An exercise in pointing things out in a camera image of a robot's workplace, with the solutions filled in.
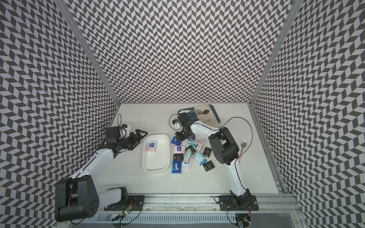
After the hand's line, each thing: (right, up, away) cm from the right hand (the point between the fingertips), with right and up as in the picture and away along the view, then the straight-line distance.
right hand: (179, 139), depth 96 cm
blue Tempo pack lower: (-1, -14, -14) cm, 20 cm away
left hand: (-21, +3, -11) cm, 24 cm away
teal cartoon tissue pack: (+10, -2, -5) cm, 11 cm away
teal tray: (+8, +18, +14) cm, 25 cm away
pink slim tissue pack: (+14, -2, -7) cm, 15 cm away
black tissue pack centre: (+8, -5, -6) cm, 11 cm away
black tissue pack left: (0, -9, -10) cm, 14 cm away
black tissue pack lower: (+18, -14, -12) cm, 26 cm away
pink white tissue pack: (0, -5, -6) cm, 8 cm away
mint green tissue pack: (+6, -7, -14) cm, 17 cm away
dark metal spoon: (+19, +19, +13) cm, 30 cm away
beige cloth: (+23, +14, +11) cm, 29 cm away
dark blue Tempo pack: (-3, -1, -2) cm, 4 cm away
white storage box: (-13, -12, -9) cm, 20 cm away
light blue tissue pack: (+14, -11, -11) cm, 20 cm away
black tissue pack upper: (+18, -7, -7) cm, 21 cm away
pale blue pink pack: (+4, -14, -12) cm, 19 cm away
